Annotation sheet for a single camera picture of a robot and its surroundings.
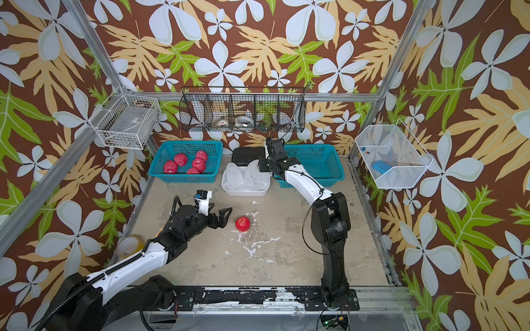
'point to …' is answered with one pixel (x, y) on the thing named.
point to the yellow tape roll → (128, 245)
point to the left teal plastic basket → (188, 161)
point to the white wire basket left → (127, 123)
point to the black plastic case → (242, 156)
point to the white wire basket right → (392, 156)
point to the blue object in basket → (381, 166)
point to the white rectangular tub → (243, 193)
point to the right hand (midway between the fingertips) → (261, 161)
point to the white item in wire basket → (243, 121)
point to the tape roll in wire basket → (222, 123)
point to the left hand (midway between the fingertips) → (223, 204)
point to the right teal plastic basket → (323, 161)
